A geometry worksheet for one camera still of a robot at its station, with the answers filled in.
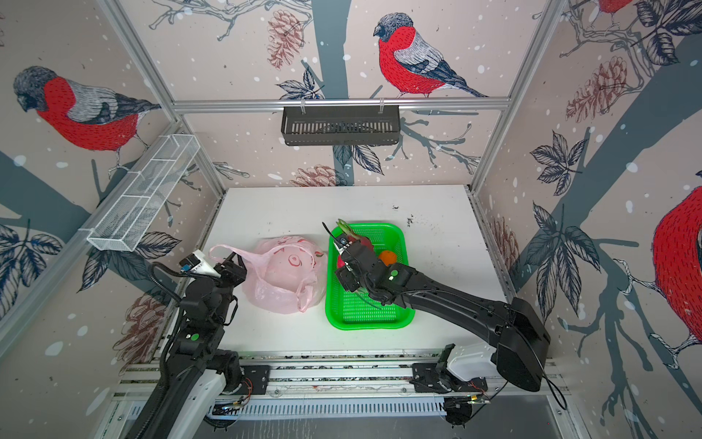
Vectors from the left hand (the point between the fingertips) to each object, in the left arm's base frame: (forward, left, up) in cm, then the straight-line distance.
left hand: (238, 248), depth 76 cm
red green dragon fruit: (+14, -32, -14) cm, 37 cm away
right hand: (-1, -32, -5) cm, 32 cm away
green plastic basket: (-10, -31, -21) cm, 39 cm away
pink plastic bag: (+2, -8, -21) cm, 23 cm away
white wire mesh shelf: (+14, +29, +9) cm, 34 cm away
